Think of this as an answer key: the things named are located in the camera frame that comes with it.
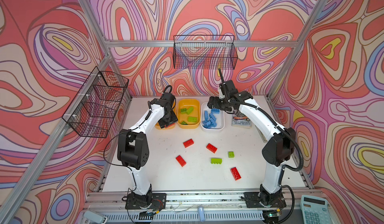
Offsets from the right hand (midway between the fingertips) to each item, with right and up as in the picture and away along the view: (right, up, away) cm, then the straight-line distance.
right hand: (215, 108), depth 87 cm
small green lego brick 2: (-19, -10, +14) cm, 26 cm away
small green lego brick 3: (+10, -28, +1) cm, 29 cm away
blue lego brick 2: (+3, -2, +21) cm, 21 cm away
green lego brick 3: (0, -31, -2) cm, 31 cm away
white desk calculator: (+45, -49, -18) cm, 68 cm away
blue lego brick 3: (0, -5, +18) cm, 19 cm away
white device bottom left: (-58, -50, -20) cm, 79 cm away
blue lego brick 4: (+1, -9, +14) cm, 17 cm away
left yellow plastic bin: (-25, -3, +14) cm, 29 cm away
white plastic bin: (+6, -7, +17) cm, 19 cm away
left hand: (-26, -8, +4) cm, 27 cm away
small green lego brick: (-21, -2, +21) cm, 29 cm away
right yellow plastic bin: (-18, +4, +23) cm, 30 cm away
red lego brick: (-16, -22, +6) cm, 28 cm away
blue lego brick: (-4, -5, +19) cm, 20 cm away
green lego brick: (-16, -1, +21) cm, 26 cm away
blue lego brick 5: (-3, -11, +11) cm, 16 cm away
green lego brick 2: (-14, -8, +17) cm, 23 cm away
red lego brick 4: (+10, -36, -7) cm, 38 cm away
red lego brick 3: (-20, -31, -1) cm, 37 cm away
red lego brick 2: (-2, -25, +4) cm, 25 cm away
